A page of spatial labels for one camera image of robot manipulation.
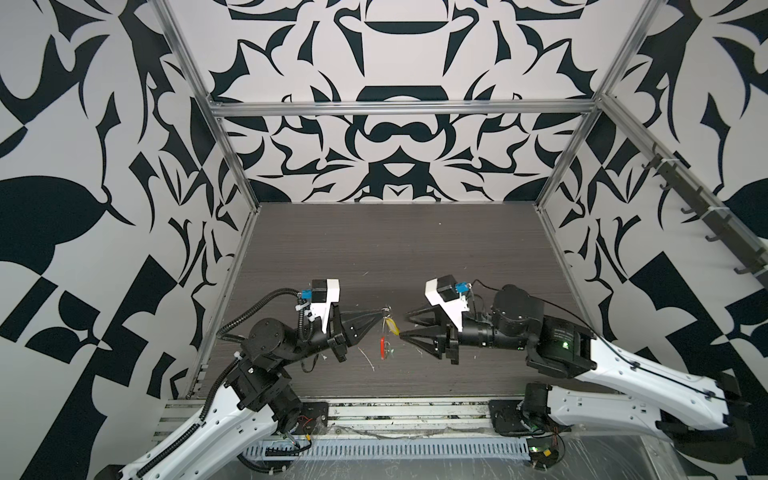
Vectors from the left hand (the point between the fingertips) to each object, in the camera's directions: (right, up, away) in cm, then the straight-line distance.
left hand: (383, 310), depth 55 cm
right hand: (+4, -3, -1) cm, 5 cm away
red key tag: (0, -7, +1) cm, 7 cm away
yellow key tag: (+2, -4, +4) cm, 6 cm away
